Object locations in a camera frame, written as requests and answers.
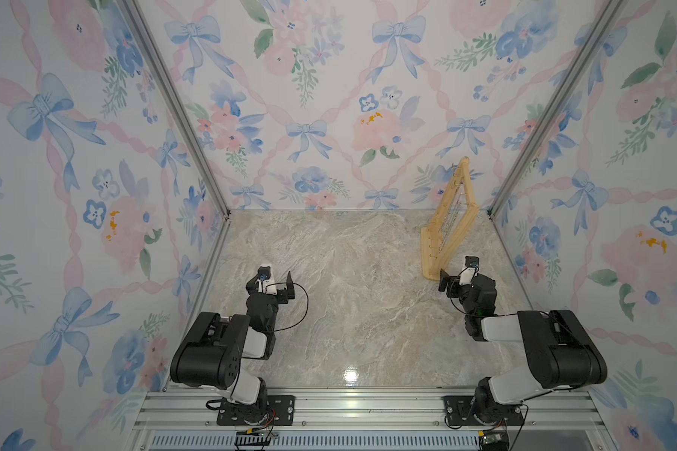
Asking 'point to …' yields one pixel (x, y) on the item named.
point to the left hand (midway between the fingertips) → (276, 271)
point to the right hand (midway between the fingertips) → (459, 269)
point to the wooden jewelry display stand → (452, 218)
